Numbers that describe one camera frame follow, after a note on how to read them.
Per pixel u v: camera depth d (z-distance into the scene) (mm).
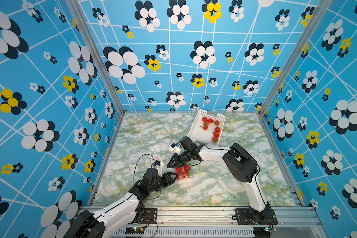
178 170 871
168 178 747
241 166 538
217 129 1050
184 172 865
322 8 680
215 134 1023
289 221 1922
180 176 838
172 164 850
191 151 777
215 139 999
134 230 722
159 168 788
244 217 723
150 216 734
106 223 446
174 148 886
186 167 866
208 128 1083
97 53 854
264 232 680
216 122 1109
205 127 1060
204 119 1120
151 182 659
